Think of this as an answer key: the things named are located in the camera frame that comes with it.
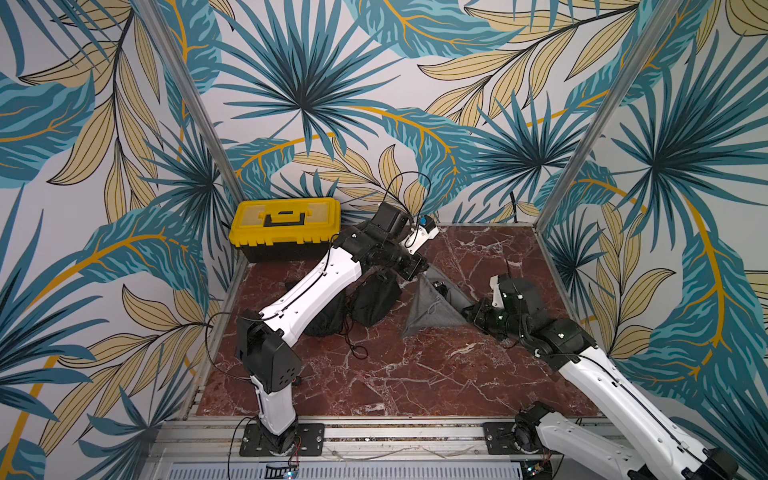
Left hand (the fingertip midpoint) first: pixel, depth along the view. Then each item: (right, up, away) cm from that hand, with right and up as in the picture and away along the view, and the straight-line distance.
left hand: (424, 270), depth 74 cm
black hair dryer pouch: (-26, -15, +13) cm, 33 cm away
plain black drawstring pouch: (-13, -8, +18) cm, 23 cm away
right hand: (+9, -10, -1) cm, 13 cm away
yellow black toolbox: (-42, +12, +22) cm, 49 cm away
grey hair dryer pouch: (+1, -9, -3) cm, 10 cm away
